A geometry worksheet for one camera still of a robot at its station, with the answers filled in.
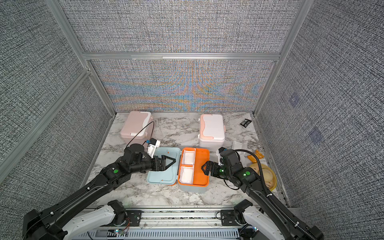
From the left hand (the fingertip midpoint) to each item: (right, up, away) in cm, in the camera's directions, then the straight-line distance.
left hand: (173, 160), depth 71 cm
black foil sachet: (+50, +19, +42) cm, 68 cm away
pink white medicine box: (-25, +15, +22) cm, 36 cm away
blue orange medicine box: (+6, -8, +7) cm, 12 cm away
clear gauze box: (+7, -1, +13) cm, 15 cm away
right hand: (+17, -4, +6) cm, 18 cm away
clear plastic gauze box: (+39, +3, +31) cm, 50 cm away
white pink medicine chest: (+21, +13, +19) cm, 31 cm away
